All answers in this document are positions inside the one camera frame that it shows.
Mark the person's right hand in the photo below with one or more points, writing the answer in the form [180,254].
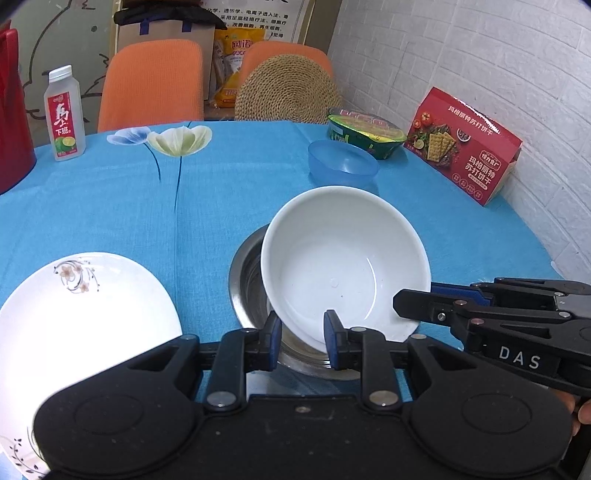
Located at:
[584,413]

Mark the orange chair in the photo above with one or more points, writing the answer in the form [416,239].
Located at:
[152,85]
[281,48]

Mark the white floral print plate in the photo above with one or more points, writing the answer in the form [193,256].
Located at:
[92,323]

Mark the blue floral tablecloth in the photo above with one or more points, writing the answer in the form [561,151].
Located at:
[138,207]

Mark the cardboard box with bags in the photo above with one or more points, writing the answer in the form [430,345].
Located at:
[161,34]

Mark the white ribbed bowl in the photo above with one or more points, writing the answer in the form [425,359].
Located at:
[337,263]

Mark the stainless steel bowl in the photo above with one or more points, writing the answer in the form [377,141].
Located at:
[247,286]

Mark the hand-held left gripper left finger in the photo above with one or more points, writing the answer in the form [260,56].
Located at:
[273,341]

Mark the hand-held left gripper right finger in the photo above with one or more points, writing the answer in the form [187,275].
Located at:
[331,341]

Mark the white wall poster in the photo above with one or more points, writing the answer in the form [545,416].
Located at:
[258,21]

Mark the red cracker box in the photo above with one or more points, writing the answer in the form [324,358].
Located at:
[466,147]

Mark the red thermos jug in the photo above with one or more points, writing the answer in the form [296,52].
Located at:
[11,115]

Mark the green instant noodle bowl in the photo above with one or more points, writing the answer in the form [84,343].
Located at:
[369,131]

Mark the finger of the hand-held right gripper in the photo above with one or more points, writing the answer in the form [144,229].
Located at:
[425,307]
[531,293]

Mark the yellow snack bag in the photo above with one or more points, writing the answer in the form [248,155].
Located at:
[233,64]

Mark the red label juice bottle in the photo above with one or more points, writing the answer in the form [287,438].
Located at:
[64,120]

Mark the woven straw mat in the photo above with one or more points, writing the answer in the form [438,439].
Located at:
[288,92]

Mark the blue plastic bowl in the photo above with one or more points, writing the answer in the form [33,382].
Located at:
[341,159]

